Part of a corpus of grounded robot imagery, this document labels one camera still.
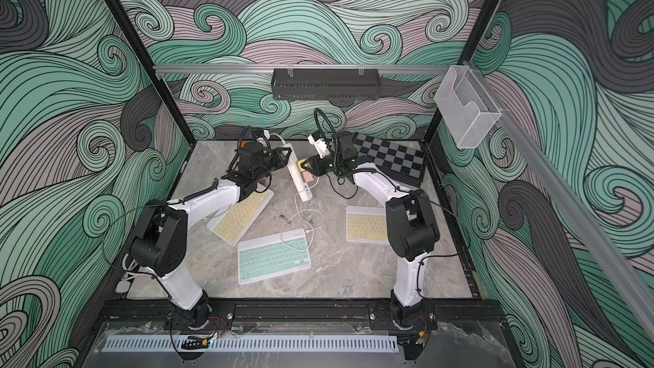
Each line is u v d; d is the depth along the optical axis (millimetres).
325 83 946
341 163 716
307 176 877
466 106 765
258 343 698
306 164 860
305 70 933
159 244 467
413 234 503
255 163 707
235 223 917
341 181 796
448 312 755
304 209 973
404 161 1076
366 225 925
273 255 853
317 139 799
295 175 879
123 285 797
